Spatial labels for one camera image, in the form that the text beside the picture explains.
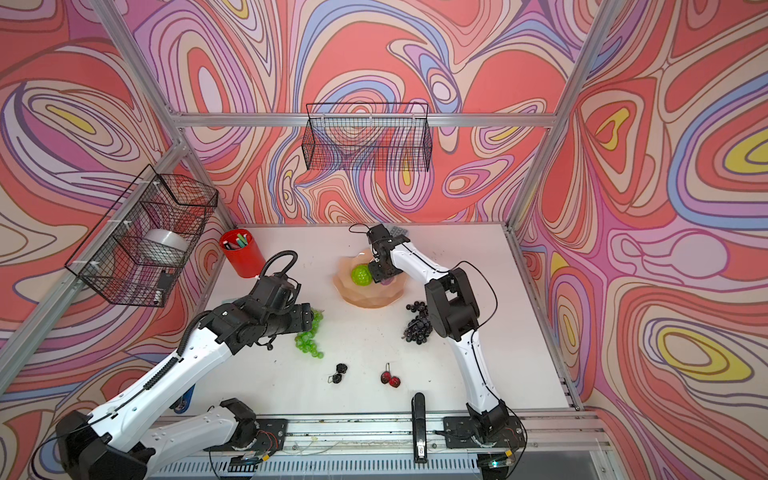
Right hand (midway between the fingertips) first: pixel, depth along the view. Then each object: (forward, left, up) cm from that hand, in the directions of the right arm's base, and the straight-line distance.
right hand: (387, 277), depth 102 cm
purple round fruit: (-4, 0, +3) cm, 5 cm away
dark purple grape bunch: (-21, -9, +3) cm, 23 cm away
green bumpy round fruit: (-2, +9, +5) cm, 10 cm away
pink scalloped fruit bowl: (-7, +5, -1) cm, 8 cm away
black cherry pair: (-33, +15, -1) cm, 36 cm away
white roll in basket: (-11, +53, +31) cm, 63 cm away
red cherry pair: (-33, +1, -1) cm, 33 cm away
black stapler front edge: (-47, -6, +1) cm, 47 cm away
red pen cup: (+9, +51, +4) cm, 52 cm away
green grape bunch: (-23, +24, +1) cm, 33 cm away
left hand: (-21, +22, +14) cm, 33 cm away
